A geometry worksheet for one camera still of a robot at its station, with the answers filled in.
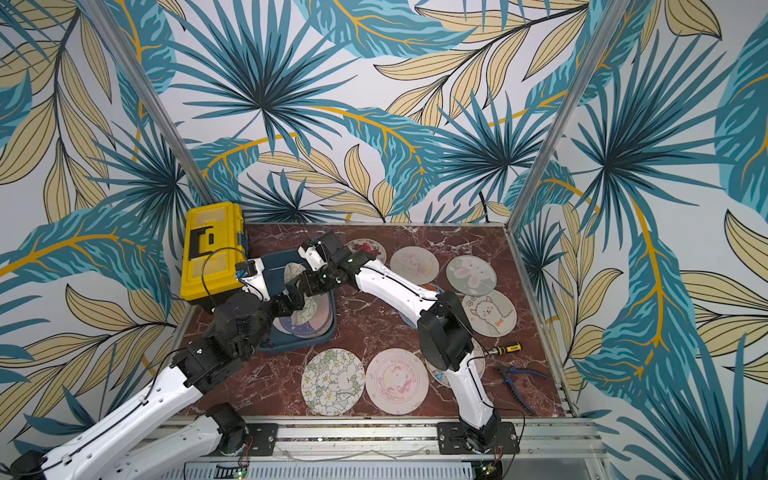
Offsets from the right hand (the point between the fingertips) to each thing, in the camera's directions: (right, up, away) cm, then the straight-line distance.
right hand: (302, 286), depth 83 cm
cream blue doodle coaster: (+39, -25, +1) cm, 46 cm away
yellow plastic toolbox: (-29, +13, +7) cm, 32 cm away
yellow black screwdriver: (+61, -18, +5) cm, 64 cm away
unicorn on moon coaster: (+34, +5, +26) cm, 43 cm away
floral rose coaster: (+18, +12, +30) cm, 37 cm away
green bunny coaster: (+54, +2, +23) cm, 59 cm away
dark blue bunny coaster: (+2, -12, +7) cm, 15 cm away
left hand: (0, +2, -12) cm, 12 cm away
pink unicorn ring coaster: (+27, -27, +1) cm, 38 cm away
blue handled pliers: (+57, -24, +1) cm, 62 cm away
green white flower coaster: (+9, -26, -1) cm, 28 cm away
